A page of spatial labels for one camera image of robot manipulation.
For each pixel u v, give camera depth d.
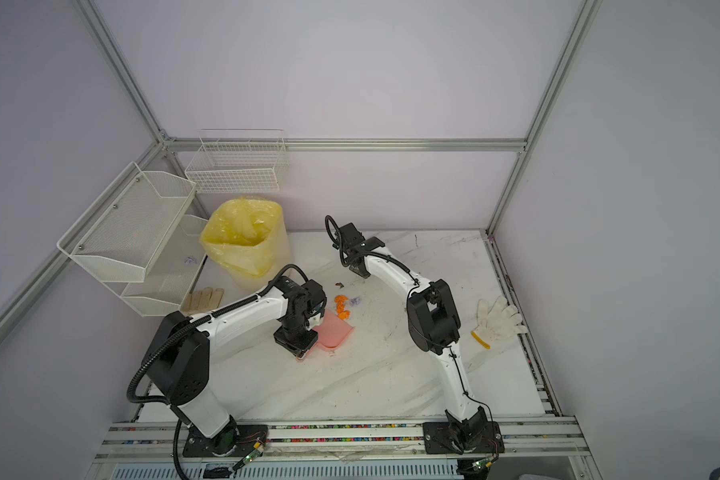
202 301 1.01
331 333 0.92
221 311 0.51
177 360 0.45
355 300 0.99
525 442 0.74
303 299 0.65
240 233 1.02
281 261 0.93
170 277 0.92
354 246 0.72
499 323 0.96
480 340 0.90
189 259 0.93
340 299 1.00
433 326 0.56
